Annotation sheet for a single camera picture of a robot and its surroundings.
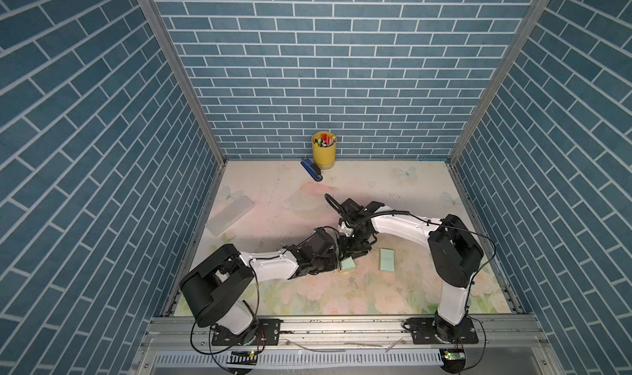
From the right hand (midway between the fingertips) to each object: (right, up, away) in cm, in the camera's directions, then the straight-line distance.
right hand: (344, 259), depth 86 cm
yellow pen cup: (-7, +42, +21) cm, 47 cm away
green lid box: (+1, -1, -1) cm, 2 cm away
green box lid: (+15, -1, +2) cm, 16 cm away
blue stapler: (-13, +33, +26) cm, 44 cm away
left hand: (0, -2, 0) cm, 2 cm away
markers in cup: (-8, +46, +26) cm, 54 cm away
